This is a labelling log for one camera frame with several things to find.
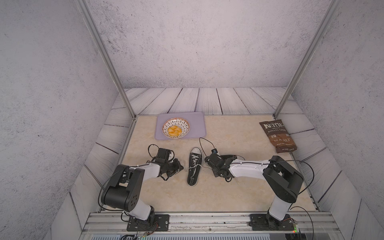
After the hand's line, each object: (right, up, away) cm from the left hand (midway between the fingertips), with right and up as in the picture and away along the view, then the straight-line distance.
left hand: (185, 167), depth 91 cm
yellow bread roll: (-9, +22, +16) cm, 28 cm away
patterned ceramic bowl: (-6, +28, +23) cm, 37 cm away
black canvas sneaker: (+6, +4, +1) cm, 7 cm away
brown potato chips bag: (+64, +21, +16) cm, 69 cm away
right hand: (+21, 0, +1) cm, 21 cm away
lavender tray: (+6, +30, +25) cm, 39 cm away
